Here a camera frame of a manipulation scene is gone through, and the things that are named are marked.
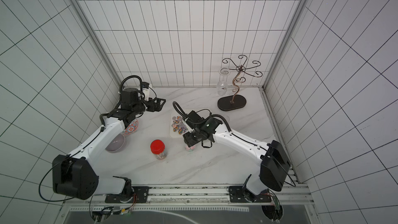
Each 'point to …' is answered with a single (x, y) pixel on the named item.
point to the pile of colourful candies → (178, 125)
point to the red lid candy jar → (157, 147)
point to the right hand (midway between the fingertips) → (191, 133)
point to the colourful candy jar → (189, 149)
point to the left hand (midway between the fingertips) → (158, 102)
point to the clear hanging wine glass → (222, 85)
